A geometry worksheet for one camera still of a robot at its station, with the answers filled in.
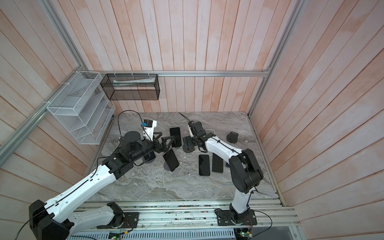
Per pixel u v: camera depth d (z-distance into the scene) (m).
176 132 0.97
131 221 0.73
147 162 0.92
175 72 0.97
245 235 0.70
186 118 1.22
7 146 0.52
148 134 0.57
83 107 0.74
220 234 0.70
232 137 0.99
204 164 0.93
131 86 1.04
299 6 0.68
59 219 0.40
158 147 0.62
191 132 0.76
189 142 0.83
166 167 0.94
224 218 0.73
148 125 0.59
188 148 0.97
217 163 0.93
